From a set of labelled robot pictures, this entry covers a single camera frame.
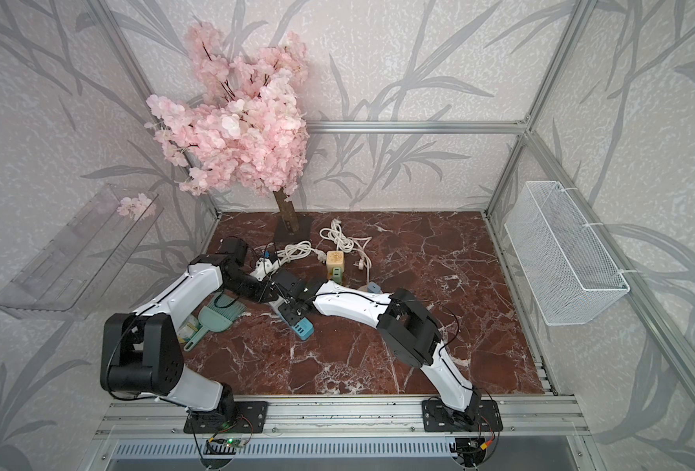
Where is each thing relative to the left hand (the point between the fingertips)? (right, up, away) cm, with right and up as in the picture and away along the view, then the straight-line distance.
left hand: (275, 295), depth 87 cm
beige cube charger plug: (+17, +10, +9) cm, 22 cm away
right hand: (+5, -4, 0) cm, 6 cm away
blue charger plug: (+30, +2, +4) cm, 30 cm away
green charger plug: (+18, +5, +7) cm, 20 cm away
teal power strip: (+9, -10, -1) cm, 13 cm away
